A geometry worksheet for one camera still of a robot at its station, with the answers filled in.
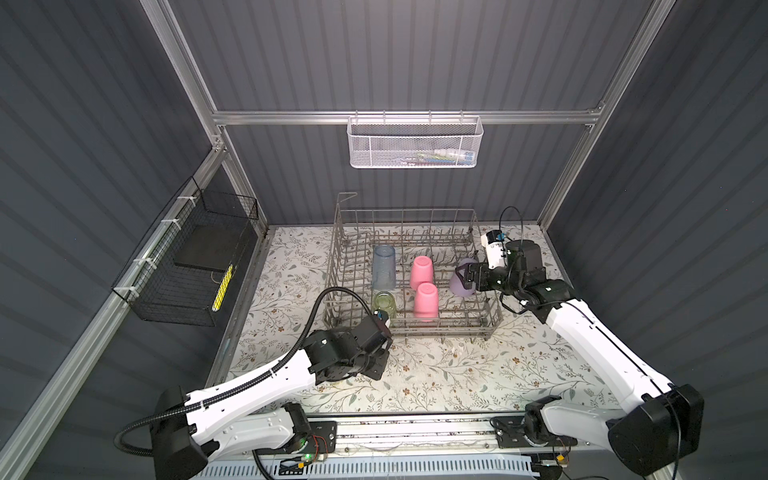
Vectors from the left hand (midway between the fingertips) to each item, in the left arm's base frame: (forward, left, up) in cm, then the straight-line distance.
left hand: (384, 360), depth 74 cm
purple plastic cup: (+15, -20, +12) cm, 28 cm away
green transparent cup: (+14, -1, +5) cm, 15 cm away
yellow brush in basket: (+13, +37, +15) cm, 43 cm away
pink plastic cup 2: (+27, -13, 0) cm, 30 cm away
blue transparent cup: (+30, -1, -1) cm, 30 cm away
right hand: (+19, -25, +11) cm, 33 cm away
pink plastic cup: (+17, -13, -1) cm, 21 cm away
